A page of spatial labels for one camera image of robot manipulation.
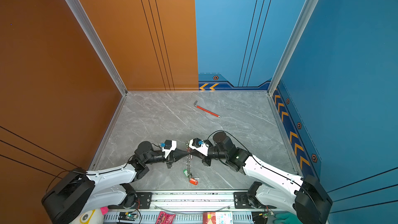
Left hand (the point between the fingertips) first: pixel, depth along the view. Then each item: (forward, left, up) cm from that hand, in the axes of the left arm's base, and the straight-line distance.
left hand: (188, 153), depth 72 cm
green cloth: (-23, -45, -14) cm, 53 cm away
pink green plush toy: (-24, +38, -10) cm, 46 cm away
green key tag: (-4, +2, -16) cm, 17 cm away
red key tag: (-8, -2, -16) cm, 19 cm away
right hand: (0, -1, 0) cm, 1 cm away
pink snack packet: (-24, +10, -15) cm, 30 cm away
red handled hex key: (+43, -1, -15) cm, 46 cm away
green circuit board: (-23, +27, -18) cm, 40 cm away
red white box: (-24, -14, -11) cm, 30 cm away
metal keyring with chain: (-3, 0, -3) cm, 4 cm away
